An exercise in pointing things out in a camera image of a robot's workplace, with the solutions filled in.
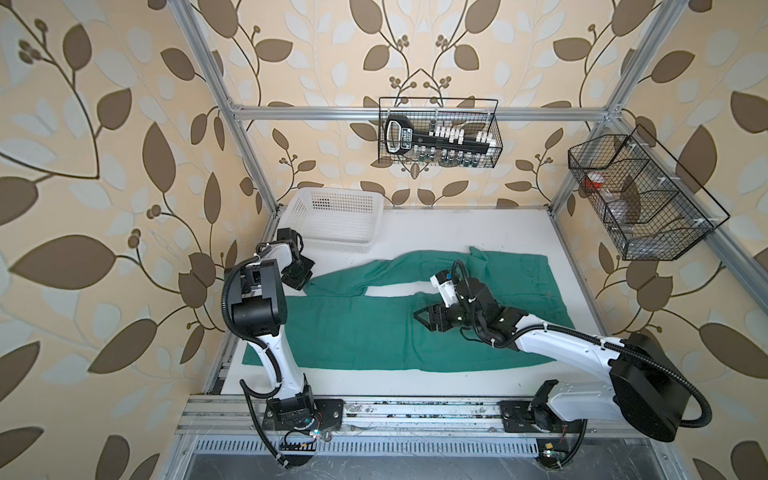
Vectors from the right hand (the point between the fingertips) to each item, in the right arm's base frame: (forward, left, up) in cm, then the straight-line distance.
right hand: (422, 314), depth 81 cm
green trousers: (+3, +26, -11) cm, 29 cm away
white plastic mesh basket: (+47, +30, -11) cm, 57 cm away
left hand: (+21, +35, -8) cm, 42 cm away
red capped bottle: (+29, -50, +21) cm, 62 cm away
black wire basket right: (+16, -57, +24) cm, 63 cm away
